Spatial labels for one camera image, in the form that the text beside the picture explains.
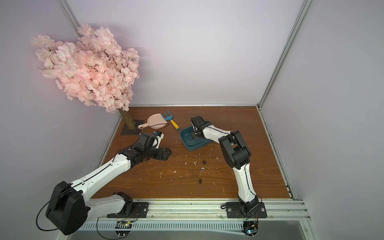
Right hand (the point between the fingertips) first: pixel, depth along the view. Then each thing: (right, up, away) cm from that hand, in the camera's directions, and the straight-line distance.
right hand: (197, 130), depth 102 cm
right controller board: (+25, -44, -33) cm, 61 cm away
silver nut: (+3, -22, -16) cm, 27 cm away
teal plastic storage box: (-4, -9, -10) cm, 14 cm away
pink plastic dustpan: (-33, +6, +8) cm, 34 cm away
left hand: (-18, -10, -19) cm, 28 cm away
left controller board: (-37, -44, -30) cm, 65 cm away
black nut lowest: (+2, -28, -19) cm, 34 cm away
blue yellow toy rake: (-22, +9, +11) cm, 26 cm away
